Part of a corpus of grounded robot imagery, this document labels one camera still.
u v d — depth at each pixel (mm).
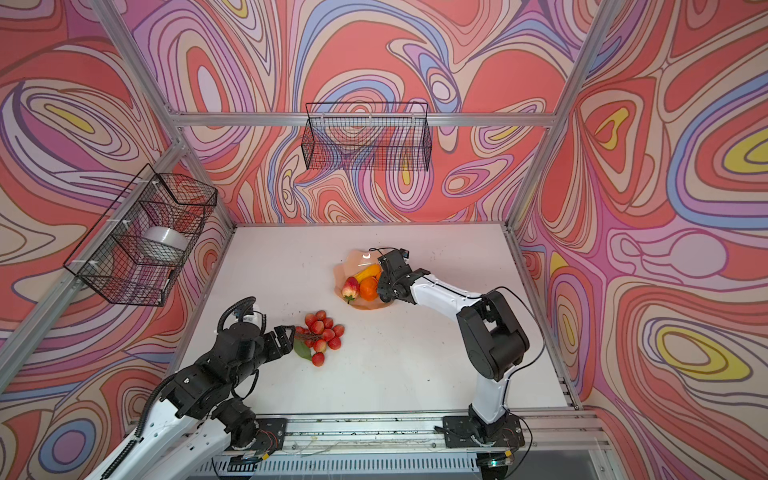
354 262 1032
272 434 727
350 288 926
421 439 734
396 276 716
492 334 484
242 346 558
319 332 845
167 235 743
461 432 735
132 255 730
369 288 933
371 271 1007
